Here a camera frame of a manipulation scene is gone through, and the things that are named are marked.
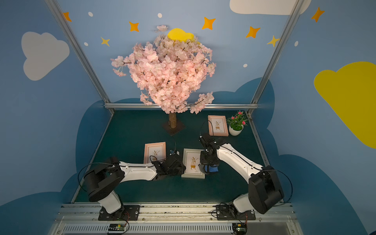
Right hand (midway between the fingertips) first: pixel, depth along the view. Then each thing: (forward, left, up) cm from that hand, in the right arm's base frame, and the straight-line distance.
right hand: (206, 160), depth 85 cm
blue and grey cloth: (-6, 0, +3) cm, 7 cm away
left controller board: (-35, +45, -9) cm, 57 cm away
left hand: (-2, +12, -6) cm, 14 cm away
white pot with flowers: (+28, -21, +2) cm, 35 cm away
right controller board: (-31, -18, -11) cm, 37 cm away
